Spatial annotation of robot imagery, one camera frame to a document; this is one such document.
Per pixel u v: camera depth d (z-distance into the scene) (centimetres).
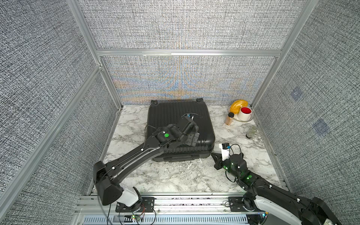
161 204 75
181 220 70
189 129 53
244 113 103
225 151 72
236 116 112
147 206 74
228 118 103
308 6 70
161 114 87
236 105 111
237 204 73
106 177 40
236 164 63
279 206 52
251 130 94
